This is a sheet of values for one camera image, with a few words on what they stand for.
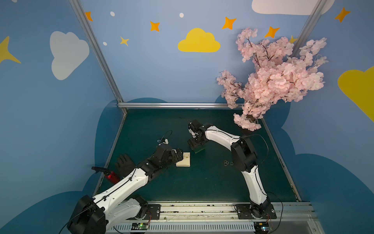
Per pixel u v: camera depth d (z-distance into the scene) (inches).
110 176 30.4
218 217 29.0
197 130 29.8
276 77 24.1
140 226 27.7
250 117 30.6
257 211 25.6
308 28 30.1
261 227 27.9
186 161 35.6
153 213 28.9
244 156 22.3
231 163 23.9
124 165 35.5
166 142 30.0
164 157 24.2
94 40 31.5
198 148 35.8
